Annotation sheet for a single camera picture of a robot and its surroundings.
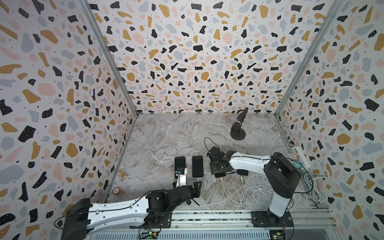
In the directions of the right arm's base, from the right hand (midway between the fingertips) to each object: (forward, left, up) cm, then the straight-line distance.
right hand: (216, 169), depth 92 cm
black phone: (+1, +23, +1) cm, 23 cm away
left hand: (-13, +10, +10) cm, 19 cm away
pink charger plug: (+10, -51, -1) cm, 52 cm away
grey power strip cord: (-11, -54, -1) cm, 56 cm away
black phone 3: (-6, 0, +4) cm, 7 cm away
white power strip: (+8, -54, +1) cm, 54 cm away
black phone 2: (+1, +12, 0) cm, 12 cm away
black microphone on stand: (+28, -16, 0) cm, 32 cm away
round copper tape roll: (-16, +54, +5) cm, 57 cm away
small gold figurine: (-6, +55, +3) cm, 56 cm away
